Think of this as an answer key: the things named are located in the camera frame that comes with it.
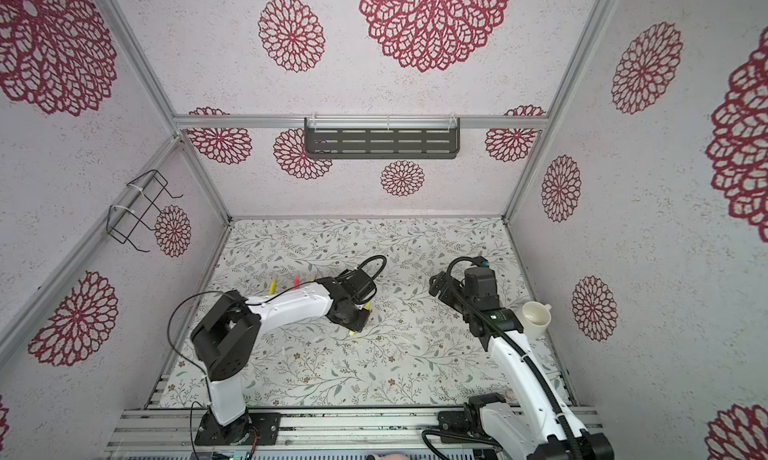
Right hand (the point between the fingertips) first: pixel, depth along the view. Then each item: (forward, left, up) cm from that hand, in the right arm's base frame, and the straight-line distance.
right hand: (442, 280), depth 81 cm
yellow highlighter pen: (+7, +54, -16) cm, 56 cm away
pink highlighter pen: (+10, +47, -18) cm, 51 cm away
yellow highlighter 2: (+11, +42, -17) cm, 46 cm away
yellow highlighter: (-6, +20, -5) cm, 21 cm away
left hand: (-6, +24, -16) cm, 30 cm away
